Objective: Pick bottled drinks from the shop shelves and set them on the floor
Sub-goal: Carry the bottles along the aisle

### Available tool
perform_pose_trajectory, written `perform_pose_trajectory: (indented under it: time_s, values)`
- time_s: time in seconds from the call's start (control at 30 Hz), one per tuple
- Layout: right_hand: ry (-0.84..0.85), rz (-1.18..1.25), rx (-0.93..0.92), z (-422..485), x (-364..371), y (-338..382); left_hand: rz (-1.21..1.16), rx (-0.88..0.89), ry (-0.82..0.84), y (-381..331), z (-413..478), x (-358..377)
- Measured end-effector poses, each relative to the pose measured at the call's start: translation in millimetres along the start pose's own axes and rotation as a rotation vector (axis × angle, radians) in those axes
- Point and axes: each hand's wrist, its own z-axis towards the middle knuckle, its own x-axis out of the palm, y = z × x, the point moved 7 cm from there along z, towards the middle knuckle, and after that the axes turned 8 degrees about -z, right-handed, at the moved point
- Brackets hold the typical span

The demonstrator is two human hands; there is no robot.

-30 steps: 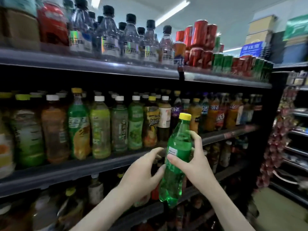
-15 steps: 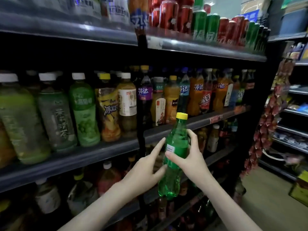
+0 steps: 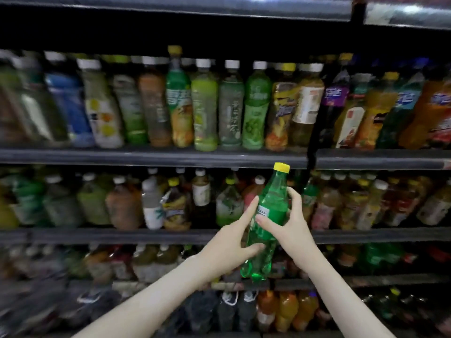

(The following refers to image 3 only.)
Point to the person's right hand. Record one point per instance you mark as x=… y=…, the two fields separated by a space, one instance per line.
x=296 y=239

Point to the person's left hand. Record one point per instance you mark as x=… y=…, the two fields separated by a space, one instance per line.
x=229 y=246

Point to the green bottle yellow cap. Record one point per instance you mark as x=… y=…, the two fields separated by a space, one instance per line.
x=271 y=204

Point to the drinks shelf unit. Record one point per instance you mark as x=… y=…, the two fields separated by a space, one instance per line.
x=141 y=157

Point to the person's right forearm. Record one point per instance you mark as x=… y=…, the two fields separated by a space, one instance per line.
x=345 y=302

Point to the person's left forearm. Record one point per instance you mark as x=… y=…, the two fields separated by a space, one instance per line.
x=141 y=306

